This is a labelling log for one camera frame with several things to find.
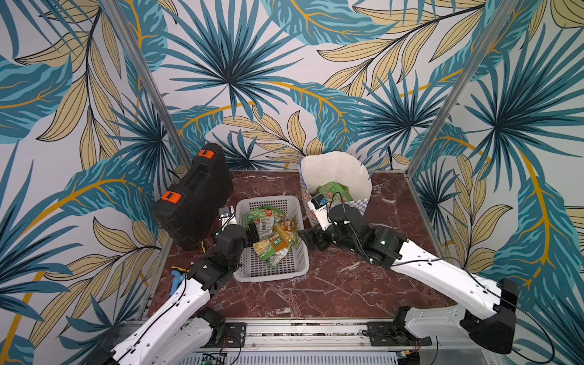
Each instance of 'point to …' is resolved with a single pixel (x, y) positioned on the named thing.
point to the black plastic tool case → (188, 212)
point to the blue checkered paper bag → (319, 168)
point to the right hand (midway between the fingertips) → (308, 224)
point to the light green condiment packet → (333, 187)
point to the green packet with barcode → (266, 252)
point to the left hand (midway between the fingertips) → (240, 226)
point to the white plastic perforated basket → (253, 268)
